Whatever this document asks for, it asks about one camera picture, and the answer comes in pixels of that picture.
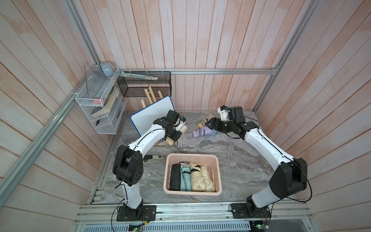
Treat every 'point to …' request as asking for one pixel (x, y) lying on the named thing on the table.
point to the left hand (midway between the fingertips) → (175, 136)
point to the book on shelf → (98, 110)
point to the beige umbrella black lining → (196, 176)
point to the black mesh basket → (134, 87)
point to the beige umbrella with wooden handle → (207, 185)
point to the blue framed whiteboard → (144, 118)
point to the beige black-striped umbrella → (169, 141)
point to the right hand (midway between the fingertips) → (208, 124)
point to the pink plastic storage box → (211, 161)
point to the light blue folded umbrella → (213, 133)
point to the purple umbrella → (204, 131)
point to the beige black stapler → (147, 156)
